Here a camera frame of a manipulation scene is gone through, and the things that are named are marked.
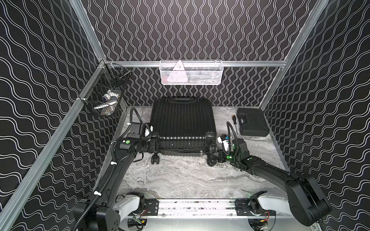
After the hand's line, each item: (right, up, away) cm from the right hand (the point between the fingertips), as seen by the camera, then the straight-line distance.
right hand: (211, 153), depth 85 cm
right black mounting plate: (+13, -26, -12) cm, 31 cm away
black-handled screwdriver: (+22, +19, +25) cm, 38 cm away
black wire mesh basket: (-63, +34, -1) cm, 72 cm away
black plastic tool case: (+33, +19, +20) cm, 43 cm away
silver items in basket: (-60, +31, 0) cm, 68 cm away
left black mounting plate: (-33, -25, -10) cm, 42 cm away
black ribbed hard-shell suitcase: (-16, +16, -3) cm, 23 cm away
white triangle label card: (-20, +49, +5) cm, 53 cm away
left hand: (-32, +7, -8) cm, 34 cm away
